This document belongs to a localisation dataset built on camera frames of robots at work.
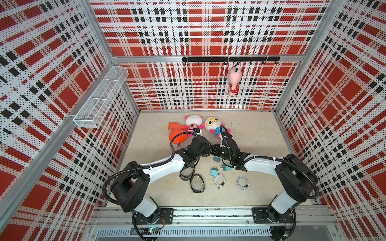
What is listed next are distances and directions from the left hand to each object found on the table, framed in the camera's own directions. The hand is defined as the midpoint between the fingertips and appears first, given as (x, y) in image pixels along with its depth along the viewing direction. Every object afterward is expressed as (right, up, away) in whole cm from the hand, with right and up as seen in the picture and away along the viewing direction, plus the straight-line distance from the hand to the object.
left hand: (209, 143), depth 87 cm
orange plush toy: (-22, +8, +15) cm, 28 cm away
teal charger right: (+10, -15, +2) cm, 18 cm away
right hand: (+1, -3, +2) cm, 4 cm away
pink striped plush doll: (-10, +13, +20) cm, 26 cm away
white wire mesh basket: (-75, +20, +9) cm, 78 cm away
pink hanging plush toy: (+16, +42, +4) cm, 45 cm away
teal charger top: (+5, -11, +4) cm, 12 cm away
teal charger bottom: (+3, -17, +1) cm, 18 cm away
